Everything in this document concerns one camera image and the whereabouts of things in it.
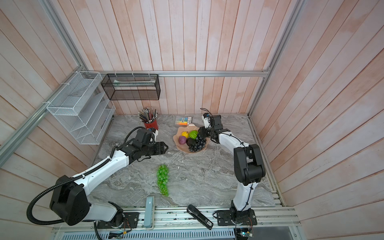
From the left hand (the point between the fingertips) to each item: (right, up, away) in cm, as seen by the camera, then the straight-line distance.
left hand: (163, 150), depth 83 cm
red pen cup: (-11, +15, +18) cm, 26 cm away
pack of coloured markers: (+12, +18, +31) cm, 38 cm away
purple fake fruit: (+10, +5, +15) cm, 18 cm away
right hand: (+23, +12, +15) cm, 30 cm away
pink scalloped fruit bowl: (+11, 0, +15) cm, 19 cm away
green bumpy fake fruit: (+17, +9, +17) cm, 26 cm away
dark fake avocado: (+15, +4, +15) cm, 22 cm away
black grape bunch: (+21, +3, +10) cm, 24 cm away
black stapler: (+20, -31, -12) cm, 39 cm away
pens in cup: (-15, +22, +17) cm, 32 cm away
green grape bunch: (-1, -16, 0) cm, 16 cm away
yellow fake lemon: (+11, +9, +19) cm, 24 cm away
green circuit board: (+41, -38, -12) cm, 57 cm away
